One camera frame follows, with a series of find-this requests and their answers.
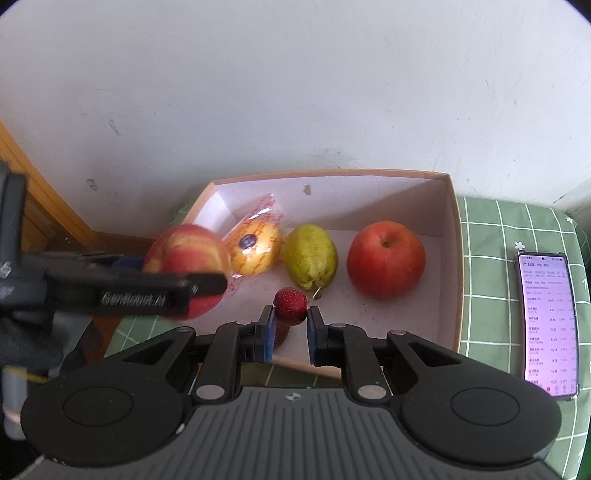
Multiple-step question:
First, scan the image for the red hawthorn berry with stem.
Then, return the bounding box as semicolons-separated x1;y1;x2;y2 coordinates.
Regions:
273;287;322;327

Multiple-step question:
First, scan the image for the yellow-green pear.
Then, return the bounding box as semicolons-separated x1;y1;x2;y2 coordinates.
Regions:
281;224;339;291

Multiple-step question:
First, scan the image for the red-yellow apple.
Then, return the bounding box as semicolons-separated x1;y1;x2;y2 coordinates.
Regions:
142;223;233;321

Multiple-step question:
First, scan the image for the dried red jujube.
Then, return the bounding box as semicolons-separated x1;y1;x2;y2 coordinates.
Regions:
273;323;290;349

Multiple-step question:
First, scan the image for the black gloved hand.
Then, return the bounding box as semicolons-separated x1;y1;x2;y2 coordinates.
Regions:
1;312;103;376

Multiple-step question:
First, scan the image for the wooden furniture edge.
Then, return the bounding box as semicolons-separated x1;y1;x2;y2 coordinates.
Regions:
1;125;103;252

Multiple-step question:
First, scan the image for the red apple in box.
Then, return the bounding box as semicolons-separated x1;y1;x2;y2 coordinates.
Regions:
346;221;426;301

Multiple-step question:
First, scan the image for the open cardboard box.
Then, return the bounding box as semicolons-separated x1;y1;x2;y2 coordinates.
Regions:
184;169;464;350

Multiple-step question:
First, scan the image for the small wrapped yellow fruit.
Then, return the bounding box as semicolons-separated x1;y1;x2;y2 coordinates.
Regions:
223;194;284;295

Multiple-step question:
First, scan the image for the smartphone with lit screen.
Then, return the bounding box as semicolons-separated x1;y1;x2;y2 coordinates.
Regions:
516;252;579;400

